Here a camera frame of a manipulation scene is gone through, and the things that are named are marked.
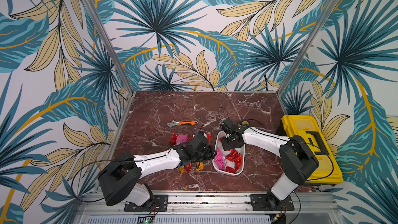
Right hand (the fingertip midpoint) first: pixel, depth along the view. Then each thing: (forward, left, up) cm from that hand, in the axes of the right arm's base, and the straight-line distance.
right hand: (227, 144), depth 91 cm
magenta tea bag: (+4, +27, +1) cm, 27 cm away
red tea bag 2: (-13, +23, +2) cm, 27 cm away
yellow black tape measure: (+15, -13, 0) cm, 20 cm away
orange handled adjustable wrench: (+16, +32, 0) cm, 36 cm away
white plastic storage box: (+4, +4, +4) cm, 7 cm away
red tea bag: (+3, +32, +1) cm, 33 cm away
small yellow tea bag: (-14, +26, +1) cm, 30 cm away
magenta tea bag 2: (-10, +6, +1) cm, 12 cm away
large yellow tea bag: (-13, +17, +3) cm, 21 cm away
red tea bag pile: (-7, -2, 0) cm, 8 cm away
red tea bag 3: (+6, +11, -2) cm, 12 cm away
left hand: (-9, +9, +6) cm, 14 cm away
